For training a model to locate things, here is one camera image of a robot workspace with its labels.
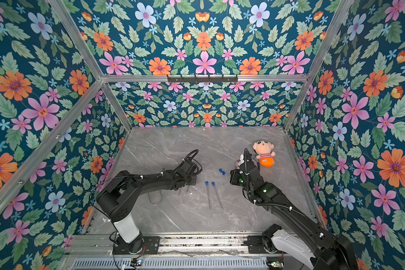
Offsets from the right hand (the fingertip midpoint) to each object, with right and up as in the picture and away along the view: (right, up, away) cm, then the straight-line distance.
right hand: (233, 169), depth 79 cm
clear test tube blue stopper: (-13, -11, +13) cm, 22 cm away
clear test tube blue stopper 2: (-10, -11, +14) cm, 20 cm away
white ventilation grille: (-29, -39, -9) cm, 49 cm away
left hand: (-20, -7, +16) cm, 27 cm away
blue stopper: (-4, -5, +17) cm, 18 cm away
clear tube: (-29, -14, +11) cm, 34 cm away
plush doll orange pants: (+20, +9, +19) cm, 29 cm away
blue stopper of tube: (-6, -4, +19) cm, 20 cm away
